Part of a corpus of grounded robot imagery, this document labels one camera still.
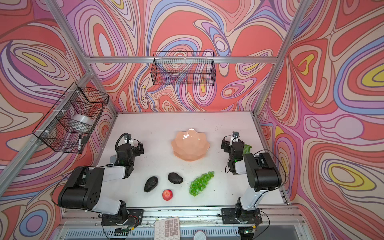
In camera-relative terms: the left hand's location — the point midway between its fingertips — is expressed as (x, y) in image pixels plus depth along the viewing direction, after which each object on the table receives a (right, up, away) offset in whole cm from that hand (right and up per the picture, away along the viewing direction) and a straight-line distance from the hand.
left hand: (134, 142), depth 93 cm
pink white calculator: (+25, -38, -24) cm, 52 cm away
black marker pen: (-18, +1, -21) cm, 28 cm away
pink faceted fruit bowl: (+35, -3, +5) cm, 36 cm away
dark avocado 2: (+27, -19, -11) cm, 35 cm away
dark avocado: (+14, -22, -12) cm, 29 cm away
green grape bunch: (+41, -21, -13) cm, 48 cm away
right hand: (+63, 0, +4) cm, 63 cm away
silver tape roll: (-18, +14, -20) cm, 30 cm away
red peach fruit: (+24, -26, -16) cm, 39 cm away
